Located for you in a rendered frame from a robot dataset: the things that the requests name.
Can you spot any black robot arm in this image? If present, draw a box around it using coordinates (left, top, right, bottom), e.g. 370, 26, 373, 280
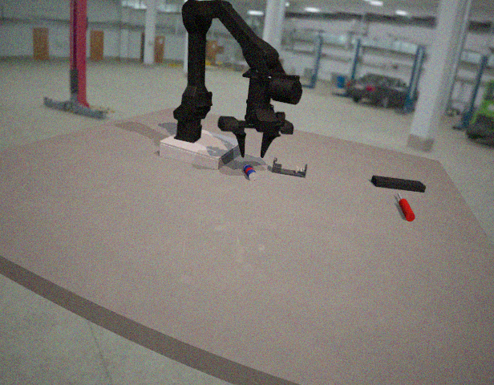
173, 0, 302, 144

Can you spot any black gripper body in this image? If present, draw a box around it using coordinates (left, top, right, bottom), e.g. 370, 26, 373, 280
217, 97, 294, 135

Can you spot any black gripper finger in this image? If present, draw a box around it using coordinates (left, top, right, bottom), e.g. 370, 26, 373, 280
232, 132, 246, 157
261, 132, 281, 158

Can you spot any black rectangular bar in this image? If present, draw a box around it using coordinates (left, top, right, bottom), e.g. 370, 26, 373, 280
371, 176, 426, 193

